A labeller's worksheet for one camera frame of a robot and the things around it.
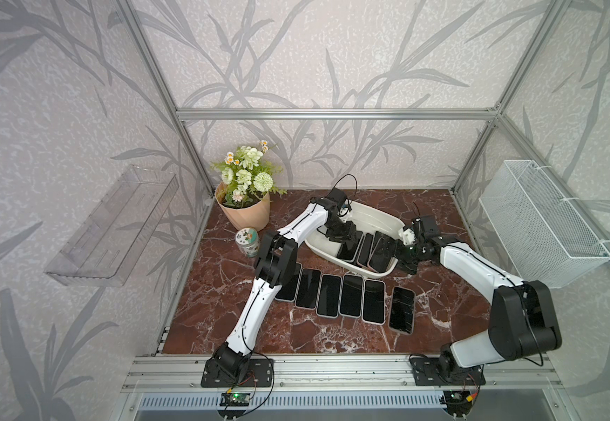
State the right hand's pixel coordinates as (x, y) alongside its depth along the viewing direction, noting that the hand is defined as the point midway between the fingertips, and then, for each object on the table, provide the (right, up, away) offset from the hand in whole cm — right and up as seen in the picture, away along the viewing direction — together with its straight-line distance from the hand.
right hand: (383, 256), depth 88 cm
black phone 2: (-3, -16, +1) cm, 16 cm away
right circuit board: (+18, -38, -16) cm, 45 cm away
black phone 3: (-2, +2, -8) cm, 9 cm away
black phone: (-11, -14, 0) cm, 17 cm away
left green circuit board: (-45, -36, -17) cm, 60 cm away
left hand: (-9, +4, +10) cm, 14 cm away
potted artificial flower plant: (-46, +24, -4) cm, 51 cm away
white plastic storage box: (-19, +1, +13) cm, 23 cm away
